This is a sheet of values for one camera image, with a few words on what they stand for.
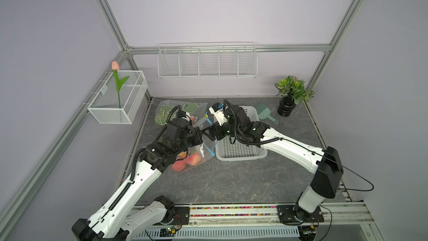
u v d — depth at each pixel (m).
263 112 1.12
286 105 1.04
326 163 0.44
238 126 0.58
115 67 0.79
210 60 0.99
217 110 0.66
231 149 0.94
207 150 0.71
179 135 0.52
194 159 0.75
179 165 0.83
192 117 1.02
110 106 0.77
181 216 0.73
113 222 0.38
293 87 0.91
